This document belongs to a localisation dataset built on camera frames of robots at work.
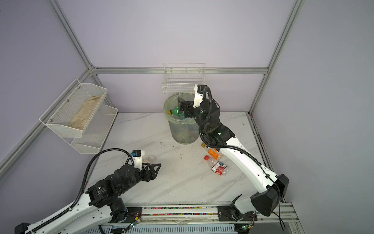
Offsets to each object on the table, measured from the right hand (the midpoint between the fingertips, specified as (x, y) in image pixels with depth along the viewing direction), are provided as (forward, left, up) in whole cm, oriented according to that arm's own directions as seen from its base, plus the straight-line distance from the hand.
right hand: (185, 96), depth 64 cm
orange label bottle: (-4, -16, -41) cm, 44 cm away
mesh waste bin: (+4, +3, -29) cm, 29 cm away
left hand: (-20, +16, -27) cm, 38 cm away
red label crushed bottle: (-13, -18, -43) cm, 48 cm away
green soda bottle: (+13, +8, -21) cm, 26 cm away
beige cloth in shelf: (+5, +57, -14) cm, 59 cm away
